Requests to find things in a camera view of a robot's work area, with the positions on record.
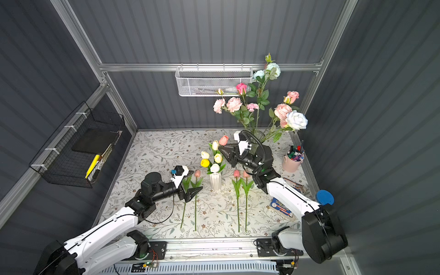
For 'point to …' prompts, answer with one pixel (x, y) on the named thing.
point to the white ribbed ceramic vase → (215, 181)
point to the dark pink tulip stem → (236, 185)
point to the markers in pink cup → (297, 154)
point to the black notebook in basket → (95, 140)
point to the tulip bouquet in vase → (216, 167)
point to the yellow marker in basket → (92, 165)
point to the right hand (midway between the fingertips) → (223, 147)
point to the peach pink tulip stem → (190, 185)
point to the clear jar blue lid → (323, 197)
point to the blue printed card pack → (282, 207)
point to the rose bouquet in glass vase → (264, 123)
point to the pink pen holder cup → (290, 165)
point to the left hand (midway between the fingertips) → (197, 181)
